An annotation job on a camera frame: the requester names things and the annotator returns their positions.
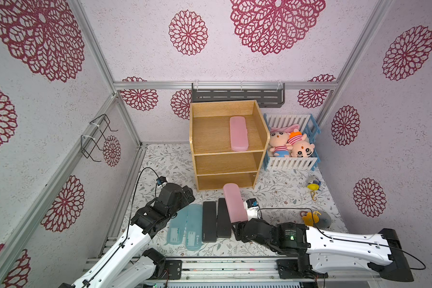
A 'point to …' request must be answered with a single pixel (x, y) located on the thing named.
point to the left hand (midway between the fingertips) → (185, 195)
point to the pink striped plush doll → (278, 138)
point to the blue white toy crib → (309, 125)
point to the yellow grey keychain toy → (314, 187)
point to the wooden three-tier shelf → (228, 140)
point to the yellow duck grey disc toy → (322, 220)
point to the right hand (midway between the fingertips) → (241, 224)
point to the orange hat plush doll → (300, 147)
